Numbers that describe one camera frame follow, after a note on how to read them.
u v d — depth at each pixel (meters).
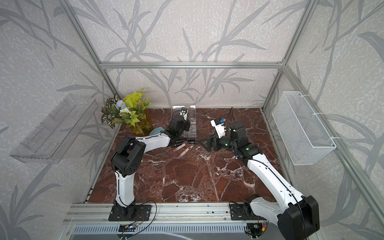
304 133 0.61
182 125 0.78
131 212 0.67
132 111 0.87
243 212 0.73
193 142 0.99
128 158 0.52
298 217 0.37
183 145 0.98
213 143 0.64
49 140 0.66
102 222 0.72
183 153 0.94
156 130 1.05
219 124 0.65
